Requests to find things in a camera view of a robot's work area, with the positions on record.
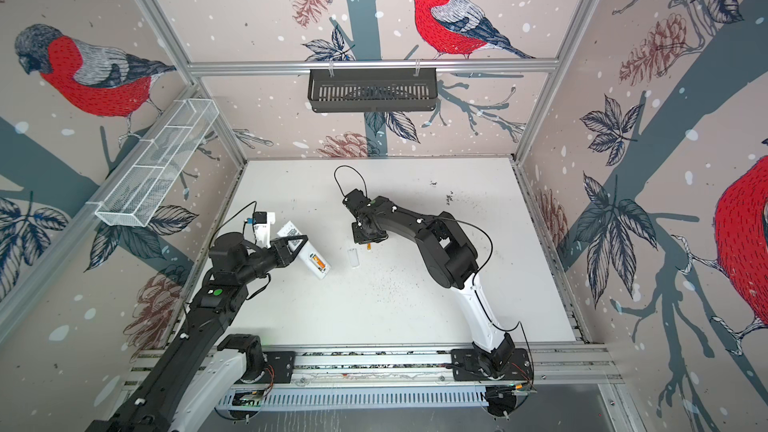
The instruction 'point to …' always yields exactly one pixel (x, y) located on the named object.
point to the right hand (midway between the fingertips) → (364, 240)
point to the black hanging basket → (372, 91)
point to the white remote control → (308, 254)
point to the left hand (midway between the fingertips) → (303, 239)
